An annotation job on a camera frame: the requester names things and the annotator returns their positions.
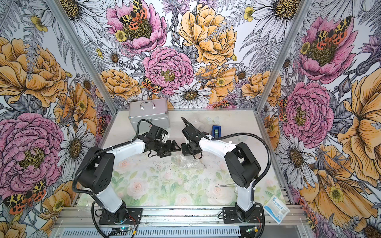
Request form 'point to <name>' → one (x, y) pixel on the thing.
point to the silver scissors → (230, 185)
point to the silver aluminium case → (155, 111)
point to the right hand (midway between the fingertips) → (185, 156)
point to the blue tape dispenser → (216, 131)
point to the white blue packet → (277, 208)
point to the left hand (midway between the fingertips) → (175, 155)
